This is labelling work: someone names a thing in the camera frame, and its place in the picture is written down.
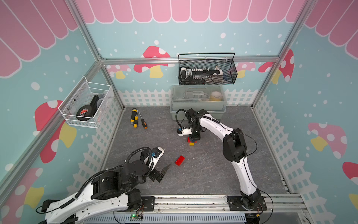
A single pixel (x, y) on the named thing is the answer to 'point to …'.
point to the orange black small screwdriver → (144, 123)
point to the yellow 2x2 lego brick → (191, 143)
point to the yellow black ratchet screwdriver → (134, 117)
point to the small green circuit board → (135, 217)
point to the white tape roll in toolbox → (216, 94)
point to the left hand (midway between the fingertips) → (161, 160)
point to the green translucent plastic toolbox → (213, 98)
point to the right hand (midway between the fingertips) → (193, 137)
